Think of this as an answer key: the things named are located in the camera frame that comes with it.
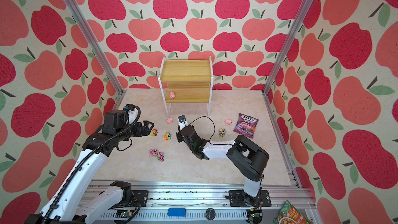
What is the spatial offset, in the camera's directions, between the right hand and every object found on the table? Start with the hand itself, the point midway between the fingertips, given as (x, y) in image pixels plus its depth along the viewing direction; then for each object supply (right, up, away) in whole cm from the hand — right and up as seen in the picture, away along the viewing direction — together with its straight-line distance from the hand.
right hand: (182, 124), depth 87 cm
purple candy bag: (+40, -2, +11) cm, 41 cm away
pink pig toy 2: (-10, +1, +14) cm, 17 cm away
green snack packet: (+51, -38, -18) cm, 66 cm away
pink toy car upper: (-17, -17, 0) cm, 23 cm away
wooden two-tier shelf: (+3, +24, -7) cm, 25 cm away
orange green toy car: (-10, -9, +8) cm, 15 cm away
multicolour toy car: (+24, -6, +8) cm, 26 cm away
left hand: (-15, +1, -13) cm, 20 cm away
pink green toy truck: (-12, -18, -1) cm, 22 cm away
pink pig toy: (-7, +17, +8) cm, 21 cm away
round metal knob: (+14, -34, -25) cm, 44 cm away
